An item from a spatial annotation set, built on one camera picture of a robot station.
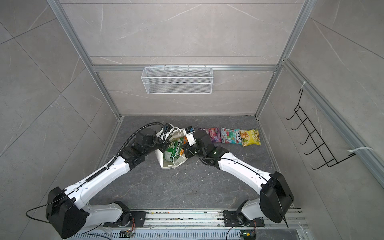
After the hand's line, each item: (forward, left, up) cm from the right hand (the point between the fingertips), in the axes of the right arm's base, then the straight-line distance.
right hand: (182, 145), depth 79 cm
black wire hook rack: (-3, -63, +11) cm, 64 cm away
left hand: (+5, +6, +6) cm, 10 cm away
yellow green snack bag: (+15, -42, -17) cm, 48 cm away
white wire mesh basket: (+46, +4, +10) cm, 47 cm away
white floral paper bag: (-3, +4, -11) cm, 12 cm away
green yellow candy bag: (+2, +6, -7) cm, 9 cm away
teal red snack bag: (+18, -31, -17) cm, 40 cm away
